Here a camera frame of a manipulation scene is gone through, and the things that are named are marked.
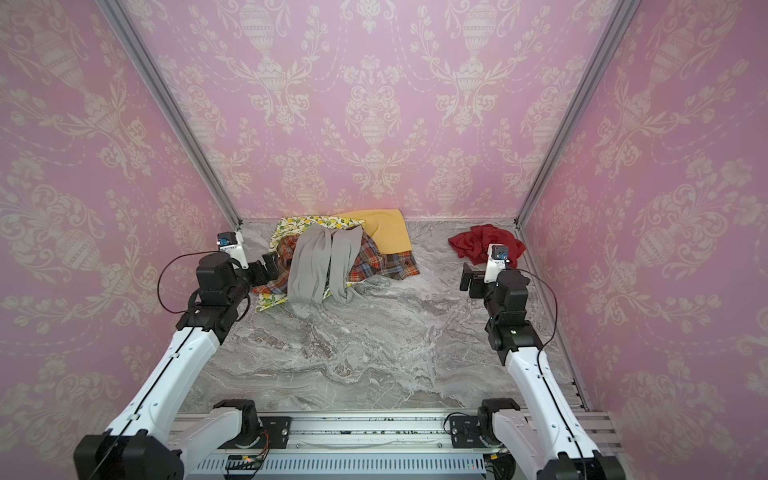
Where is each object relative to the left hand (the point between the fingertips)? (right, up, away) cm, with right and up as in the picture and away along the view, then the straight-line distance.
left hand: (262, 256), depth 79 cm
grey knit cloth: (+12, -1, +18) cm, 21 cm away
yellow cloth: (+33, +10, +38) cm, 51 cm away
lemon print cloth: (-7, +11, +40) cm, 42 cm away
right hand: (+59, -2, 0) cm, 59 cm away
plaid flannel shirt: (+28, -3, +21) cm, 35 cm away
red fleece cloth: (+64, +4, +28) cm, 70 cm away
